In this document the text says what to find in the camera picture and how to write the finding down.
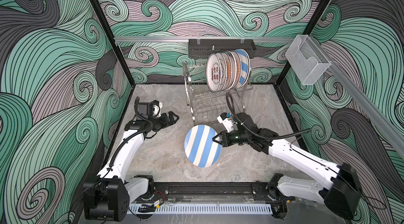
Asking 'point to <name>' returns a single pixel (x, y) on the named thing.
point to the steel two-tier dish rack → (206, 107)
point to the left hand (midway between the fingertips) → (172, 118)
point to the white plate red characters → (213, 72)
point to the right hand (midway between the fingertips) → (213, 139)
